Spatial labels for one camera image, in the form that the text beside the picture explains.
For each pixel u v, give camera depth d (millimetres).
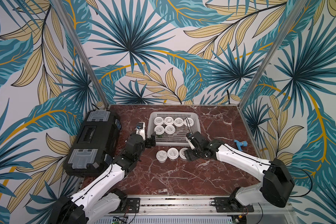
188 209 733
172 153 856
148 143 701
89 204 414
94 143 779
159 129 950
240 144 965
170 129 950
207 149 585
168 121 1005
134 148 568
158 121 997
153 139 717
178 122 977
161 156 858
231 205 660
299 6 686
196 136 648
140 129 661
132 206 729
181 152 851
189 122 992
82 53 858
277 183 417
